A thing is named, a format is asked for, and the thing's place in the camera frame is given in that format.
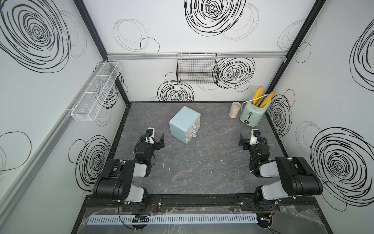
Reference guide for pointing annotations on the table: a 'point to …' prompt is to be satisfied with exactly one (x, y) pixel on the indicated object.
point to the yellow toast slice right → (267, 100)
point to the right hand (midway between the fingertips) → (250, 134)
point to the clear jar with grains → (234, 109)
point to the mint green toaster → (252, 114)
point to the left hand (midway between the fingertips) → (155, 133)
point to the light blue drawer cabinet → (185, 125)
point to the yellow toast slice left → (258, 93)
